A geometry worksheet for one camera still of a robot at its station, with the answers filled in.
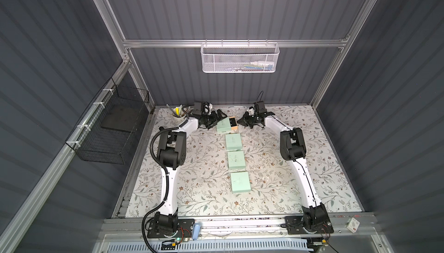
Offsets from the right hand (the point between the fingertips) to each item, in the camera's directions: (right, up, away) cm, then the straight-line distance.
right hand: (239, 120), depth 110 cm
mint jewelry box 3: (-3, -22, -18) cm, 28 cm away
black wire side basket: (-59, -6, -37) cm, 70 cm away
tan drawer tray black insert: (-4, -1, -1) cm, 4 cm away
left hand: (-9, 0, -8) cm, 11 cm away
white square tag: (+47, -46, -36) cm, 75 cm away
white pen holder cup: (-38, +4, -4) cm, 38 cm away
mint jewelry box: (-10, -4, -5) cm, 11 cm away
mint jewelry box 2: (-4, -12, -11) cm, 17 cm away
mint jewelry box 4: (-1, -31, -26) cm, 40 cm away
